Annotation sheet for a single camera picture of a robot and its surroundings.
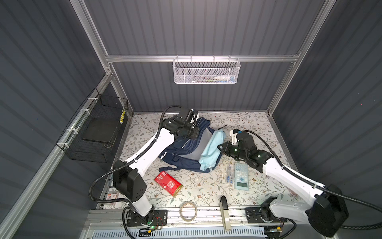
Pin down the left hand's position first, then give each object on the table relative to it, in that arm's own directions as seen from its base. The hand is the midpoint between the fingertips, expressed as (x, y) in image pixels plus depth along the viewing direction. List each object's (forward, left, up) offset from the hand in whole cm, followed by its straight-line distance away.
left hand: (199, 134), depth 78 cm
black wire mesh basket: (-3, +54, +4) cm, 54 cm away
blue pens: (-13, -19, -24) cm, 33 cm away
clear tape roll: (-32, +6, -25) cm, 41 cm away
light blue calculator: (-15, -25, -21) cm, 36 cm away
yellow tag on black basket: (+10, +44, +2) cm, 45 cm away
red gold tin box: (-19, +17, -23) cm, 34 cm away
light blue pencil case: (-11, -5, -8) cm, 15 cm away
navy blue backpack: (-8, +8, -7) cm, 13 cm away
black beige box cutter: (-31, -12, -19) cm, 38 cm away
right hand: (-5, -10, -4) cm, 12 cm away
